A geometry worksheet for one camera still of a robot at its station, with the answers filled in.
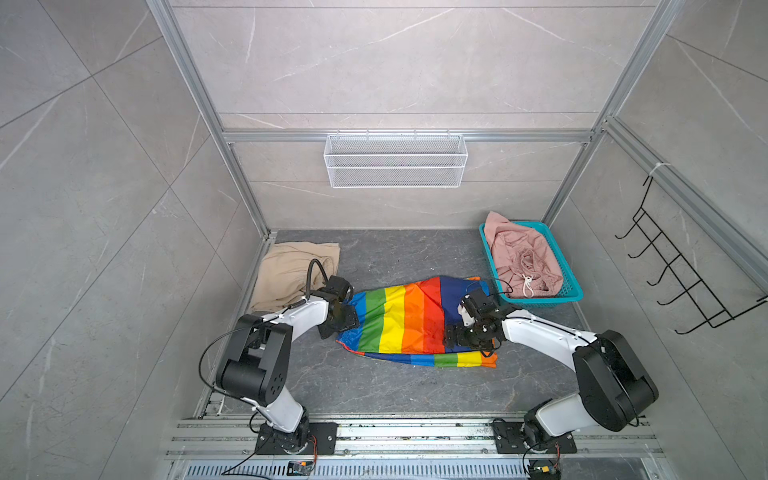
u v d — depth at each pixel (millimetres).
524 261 1044
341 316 832
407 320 923
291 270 1068
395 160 1009
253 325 481
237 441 746
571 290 945
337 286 768
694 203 620
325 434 731
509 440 729
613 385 434
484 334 653
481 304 718
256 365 457
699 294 641
